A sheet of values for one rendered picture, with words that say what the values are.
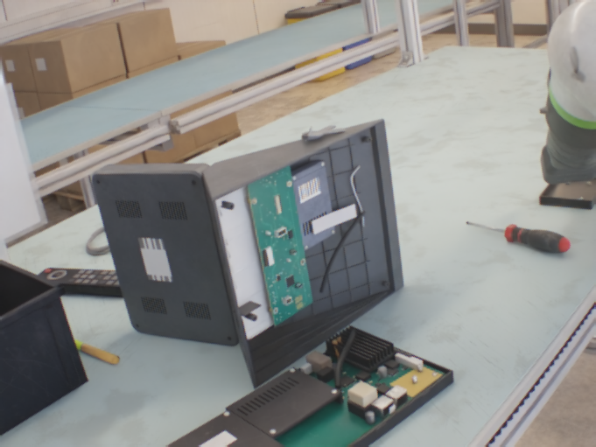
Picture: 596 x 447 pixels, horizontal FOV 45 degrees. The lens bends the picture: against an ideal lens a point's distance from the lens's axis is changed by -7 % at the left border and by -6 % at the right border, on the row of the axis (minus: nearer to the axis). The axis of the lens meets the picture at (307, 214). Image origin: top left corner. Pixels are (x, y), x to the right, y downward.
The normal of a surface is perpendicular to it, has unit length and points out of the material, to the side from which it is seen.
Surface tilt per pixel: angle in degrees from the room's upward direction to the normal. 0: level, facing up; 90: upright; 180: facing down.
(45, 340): 90
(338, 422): 0
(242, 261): 90
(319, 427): 0
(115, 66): 90
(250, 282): 90
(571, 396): 0
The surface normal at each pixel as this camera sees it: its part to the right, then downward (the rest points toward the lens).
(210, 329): -0.40, 0.40
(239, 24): 0.76, 0.14
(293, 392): -0.15, -0.91
